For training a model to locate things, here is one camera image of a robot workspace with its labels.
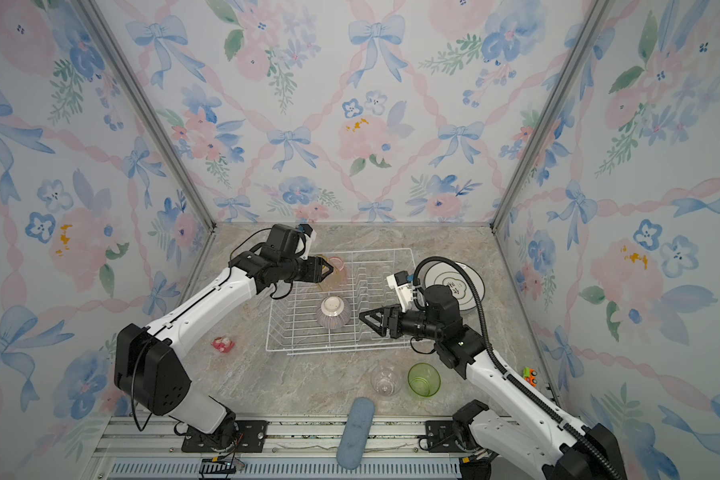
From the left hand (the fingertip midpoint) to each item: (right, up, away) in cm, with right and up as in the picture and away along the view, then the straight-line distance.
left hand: (322, 265), depth 83 cm
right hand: (+12, -11, -12) cm, 20 cm away
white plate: (+40, -4, +18) cm, 44 cm away
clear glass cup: (+18, -32, -1) cm, 36 cm away
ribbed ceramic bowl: (+2, -14, +6) cm, 16 cm away
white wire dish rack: (-10, -19, +9) cm, 23 cm away
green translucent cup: (+28, -31, -1) cm, 42 cm away
